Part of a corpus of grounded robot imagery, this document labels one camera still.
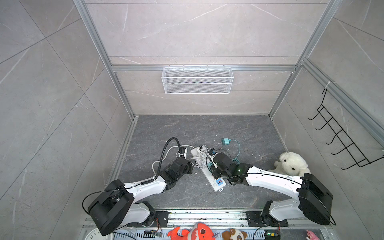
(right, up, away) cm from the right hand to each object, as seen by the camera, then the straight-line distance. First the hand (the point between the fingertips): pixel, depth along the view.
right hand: (212, 164), depth 84 cm
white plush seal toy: (+38, +3, -12) cm, 40 cm away
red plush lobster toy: (-8, -24, -21) cm, 33 cm away
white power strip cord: (-30, +1, +10) cm, 32 cm away
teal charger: (+12, +12, +17) cm, 24 cm away
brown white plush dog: (+8, -28, -17) cm, 34 cm away
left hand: (-12, +4, +2) cm, 13 cm away
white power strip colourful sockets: (+3, -11, -2) cm, 11 cm away
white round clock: (-55, -27, -18) cm, 64 cm away
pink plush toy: (+44, -29, -17) cm, 55 cm away
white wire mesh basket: (-8, +54, +16) cm, 57 cm away
